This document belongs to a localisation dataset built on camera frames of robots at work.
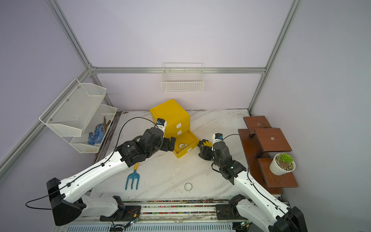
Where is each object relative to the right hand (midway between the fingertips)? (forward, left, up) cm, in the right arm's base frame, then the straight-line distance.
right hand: (205, 150), depth 82 cm
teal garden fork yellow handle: (-8, +43, -14) cm, 46 cm away
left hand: (+1, +22, +11) cm, 24 cm away
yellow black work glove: (+13, -2, -12) cm, 17 cm away
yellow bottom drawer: (+13, +13, -11) cm, 21 cm away
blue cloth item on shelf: (+10, +66, +1) cm, 67 cm away
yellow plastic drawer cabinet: (+17, +16, +9) cm, 25 cm away
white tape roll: (-16, +10, -14) cm, 23 cm away
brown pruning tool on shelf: (+19, +65, +2) cm, 67 cm away
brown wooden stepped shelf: (+2, -28, +5) cm, 29 cm away
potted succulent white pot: (-13, -35, +9) cm, 38 cm away
